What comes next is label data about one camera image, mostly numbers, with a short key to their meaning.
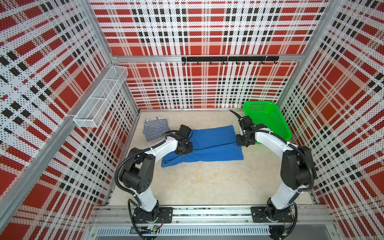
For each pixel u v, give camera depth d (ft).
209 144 3.19
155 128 3.53
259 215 2.37
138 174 1.54
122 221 2.40
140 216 2.36
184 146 2.58
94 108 2.97
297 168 1.55
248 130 2.24
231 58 2.92
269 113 3.86
